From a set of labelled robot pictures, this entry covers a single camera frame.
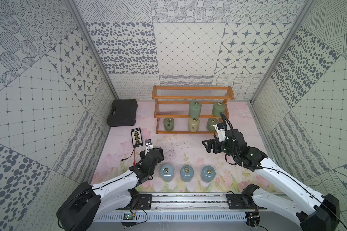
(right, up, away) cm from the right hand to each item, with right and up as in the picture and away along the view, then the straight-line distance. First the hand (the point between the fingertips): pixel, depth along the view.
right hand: (210, 142), depth 78 cm
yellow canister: (-7, +9, +18) cm, 21 cm away
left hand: (-30, -6, +8) cm, 31 cm away
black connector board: (-47, -1, +20) cm, 51 cm away
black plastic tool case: (-59, +16, +29) cm, 68 cm away
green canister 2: (+7, +20, +10) cm, 23 cm away
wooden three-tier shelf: (-23, +27, +48) cm, 60 cm away
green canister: (-8, +19, +9) cm, 22 cm away
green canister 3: (-24, +9, +18) cm, 32 cm away
